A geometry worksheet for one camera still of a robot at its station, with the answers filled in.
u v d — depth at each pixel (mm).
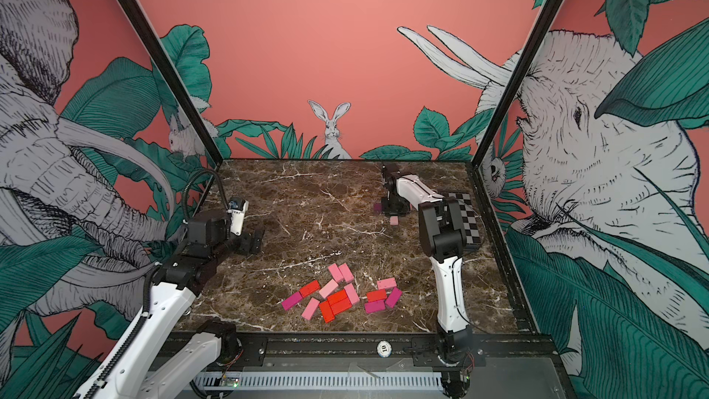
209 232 552
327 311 812
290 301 825
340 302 819
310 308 813
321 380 701
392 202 904
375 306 823
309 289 844
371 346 762
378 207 1076
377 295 839
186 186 1045
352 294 839
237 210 663
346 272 881
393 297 838
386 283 858
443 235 599
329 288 846
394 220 1005
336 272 881
